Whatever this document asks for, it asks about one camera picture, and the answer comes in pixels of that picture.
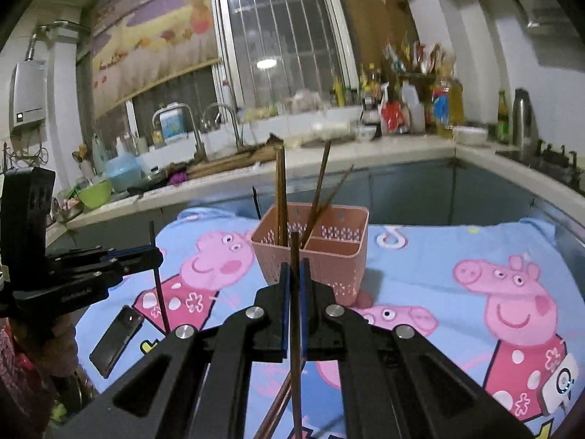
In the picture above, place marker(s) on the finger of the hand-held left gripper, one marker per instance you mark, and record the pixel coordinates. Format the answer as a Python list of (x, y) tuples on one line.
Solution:
[(119, 269), (114, 253)]

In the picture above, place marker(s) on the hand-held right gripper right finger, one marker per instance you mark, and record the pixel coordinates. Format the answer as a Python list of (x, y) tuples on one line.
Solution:
[(306, 292)]

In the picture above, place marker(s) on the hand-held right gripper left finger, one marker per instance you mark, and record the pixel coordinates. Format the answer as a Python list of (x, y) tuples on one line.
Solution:
[(285, 311)]

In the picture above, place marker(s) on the wooden chopstick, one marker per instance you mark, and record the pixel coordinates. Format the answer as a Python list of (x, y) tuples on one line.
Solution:
[(256, 201), (161, 292), (320, 183), (278, 192), (338, 187), (296, 256)]

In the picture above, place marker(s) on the pink plastic basket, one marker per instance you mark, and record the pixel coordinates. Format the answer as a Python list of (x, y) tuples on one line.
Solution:
[(338, 265)]

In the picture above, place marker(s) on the person's left forearm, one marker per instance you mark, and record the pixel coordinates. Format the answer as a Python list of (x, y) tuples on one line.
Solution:
[(18, 375)]

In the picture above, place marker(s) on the person's left hand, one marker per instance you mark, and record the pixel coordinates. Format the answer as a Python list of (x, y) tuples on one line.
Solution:
[(61, 340)]

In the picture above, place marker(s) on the green plastic bowl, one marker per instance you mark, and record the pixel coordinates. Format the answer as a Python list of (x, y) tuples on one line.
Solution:
[(95, 194)]

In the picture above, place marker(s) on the black smartphone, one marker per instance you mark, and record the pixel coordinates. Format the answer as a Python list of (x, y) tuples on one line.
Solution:
[(114, 343)]

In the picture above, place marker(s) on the white water heater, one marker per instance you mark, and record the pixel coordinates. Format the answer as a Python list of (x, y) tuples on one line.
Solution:
[(28, 96)]

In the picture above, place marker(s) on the blue cartoon pig blanket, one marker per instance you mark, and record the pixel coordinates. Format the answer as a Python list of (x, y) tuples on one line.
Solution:
[(434, 247)]

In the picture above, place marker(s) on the blue label detergent bottle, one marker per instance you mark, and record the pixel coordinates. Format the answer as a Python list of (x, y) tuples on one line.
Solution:
[(171, 125)]

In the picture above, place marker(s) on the wooden cutting board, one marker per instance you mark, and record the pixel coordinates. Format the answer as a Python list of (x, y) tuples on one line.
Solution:
[(228, 162)]

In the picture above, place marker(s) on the chrome faucet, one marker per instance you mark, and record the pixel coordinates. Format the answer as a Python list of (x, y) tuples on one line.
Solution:
[(233, 123), (194, 123)]

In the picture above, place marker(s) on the white plastic bag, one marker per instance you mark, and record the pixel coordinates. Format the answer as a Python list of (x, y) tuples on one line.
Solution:
[(320, 132)]

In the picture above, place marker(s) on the patterned small bowl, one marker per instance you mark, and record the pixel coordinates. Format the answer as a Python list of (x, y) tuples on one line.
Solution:
[(364, 133)]

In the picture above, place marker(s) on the kitchen counter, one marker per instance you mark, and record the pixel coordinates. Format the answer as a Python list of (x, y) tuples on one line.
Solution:
[(411, 148)]

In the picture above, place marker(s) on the metal exhaust pipe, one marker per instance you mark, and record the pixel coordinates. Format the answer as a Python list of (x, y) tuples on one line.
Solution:
[(50, 29)]

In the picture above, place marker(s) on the red packet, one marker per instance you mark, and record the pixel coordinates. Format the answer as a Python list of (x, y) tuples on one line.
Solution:
[(393, 119)]

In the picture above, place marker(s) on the white plastic jug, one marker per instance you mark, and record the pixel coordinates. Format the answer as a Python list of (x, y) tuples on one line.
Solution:
[(417, 116)]

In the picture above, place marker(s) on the printed window blind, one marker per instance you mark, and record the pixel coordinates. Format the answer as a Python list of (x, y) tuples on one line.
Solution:
[(151, 45)]

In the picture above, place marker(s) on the row of sauce bottles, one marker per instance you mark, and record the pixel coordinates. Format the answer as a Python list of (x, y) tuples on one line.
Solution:
[(361, 87)]

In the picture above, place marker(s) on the white bowl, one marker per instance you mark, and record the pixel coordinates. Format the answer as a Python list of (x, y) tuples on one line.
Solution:
[(470, 136)]

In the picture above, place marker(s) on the yellow cooking oil bottle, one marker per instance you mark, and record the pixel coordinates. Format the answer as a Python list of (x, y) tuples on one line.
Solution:
[(445, 109)]

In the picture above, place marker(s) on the green glass bottle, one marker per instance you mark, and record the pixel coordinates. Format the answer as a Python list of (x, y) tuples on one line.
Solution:
[(502, 123)]

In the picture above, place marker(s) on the barred window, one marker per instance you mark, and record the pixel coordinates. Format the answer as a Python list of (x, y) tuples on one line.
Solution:
[(283, 32)]

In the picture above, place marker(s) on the bunch of snack packets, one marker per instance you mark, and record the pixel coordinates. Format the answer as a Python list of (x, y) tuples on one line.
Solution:
[(420, 57)]

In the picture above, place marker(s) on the white square device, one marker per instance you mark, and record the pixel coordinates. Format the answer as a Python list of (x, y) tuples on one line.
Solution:
[(555, 384)]

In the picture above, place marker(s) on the steel thermos flask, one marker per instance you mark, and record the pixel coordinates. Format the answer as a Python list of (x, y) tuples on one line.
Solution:
[(522, 121)]

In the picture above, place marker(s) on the gas stove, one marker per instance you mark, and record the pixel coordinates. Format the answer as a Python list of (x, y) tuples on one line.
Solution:
[(553, 160)]

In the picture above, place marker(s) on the range hood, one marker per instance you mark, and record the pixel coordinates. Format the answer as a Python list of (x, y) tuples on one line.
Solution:
[(553, 23)]

